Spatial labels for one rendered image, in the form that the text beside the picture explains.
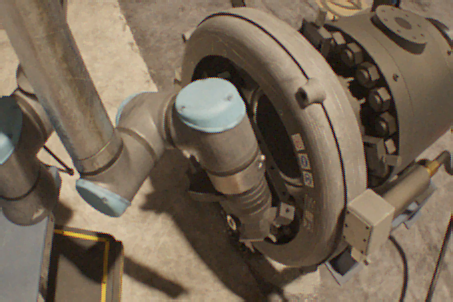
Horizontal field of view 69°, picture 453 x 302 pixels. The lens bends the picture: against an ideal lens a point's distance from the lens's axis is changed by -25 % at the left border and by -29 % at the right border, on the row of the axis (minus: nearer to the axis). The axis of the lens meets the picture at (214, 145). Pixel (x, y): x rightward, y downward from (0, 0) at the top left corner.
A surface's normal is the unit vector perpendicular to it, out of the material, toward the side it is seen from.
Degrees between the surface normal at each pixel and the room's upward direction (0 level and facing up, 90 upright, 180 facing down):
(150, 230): 0
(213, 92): 19
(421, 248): 0
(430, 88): 44
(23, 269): 0
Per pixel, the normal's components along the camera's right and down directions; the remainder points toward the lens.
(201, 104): -0.24, -0.72
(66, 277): 0.06, -0.62
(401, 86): 0.33, -0.11
